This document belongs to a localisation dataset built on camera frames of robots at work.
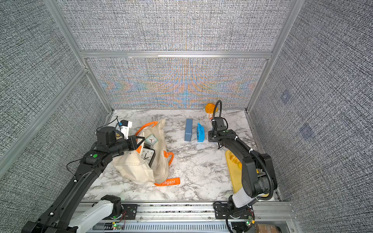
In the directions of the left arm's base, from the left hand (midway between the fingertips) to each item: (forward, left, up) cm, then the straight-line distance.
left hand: (147, 137), depth 73 cm
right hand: (+12, -38, -13) cm, 42 cm away
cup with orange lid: (+34, -39, -15) cm, 54 cm away
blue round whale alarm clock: (+12, -30, -14) cm, 35 cm away
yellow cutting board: (-8, -50, -25) cm, 56 cm away
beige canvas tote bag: (-10, +8, -9) cm, 16 cm away
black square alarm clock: (+1, +4, -21) cm, 22 cm away
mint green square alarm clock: (+12, +4, -22) cm, 25 cm away
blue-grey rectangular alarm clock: (+23, -23, -24) cm, 40 cm away
